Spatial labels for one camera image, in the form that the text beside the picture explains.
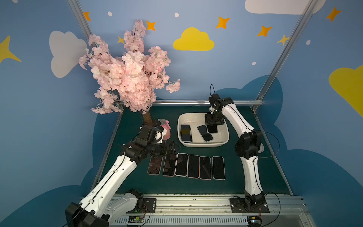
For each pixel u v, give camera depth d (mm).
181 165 883
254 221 728
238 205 736
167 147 634
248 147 586
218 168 929
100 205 388
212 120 858
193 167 896
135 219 718
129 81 580
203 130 1070
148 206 744
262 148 974
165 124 913
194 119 1118
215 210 734
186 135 1017
